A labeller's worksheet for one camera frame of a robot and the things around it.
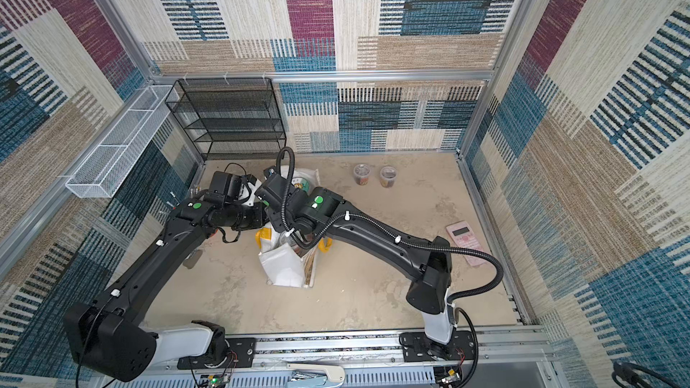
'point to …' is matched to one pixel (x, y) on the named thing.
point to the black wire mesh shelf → (229, 118)
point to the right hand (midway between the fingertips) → (292, 209)
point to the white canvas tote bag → (287, 262)
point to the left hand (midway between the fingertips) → (273, 216)
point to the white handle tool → (333, 374)
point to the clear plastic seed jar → (361, 174)
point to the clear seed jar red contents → (387, 176)
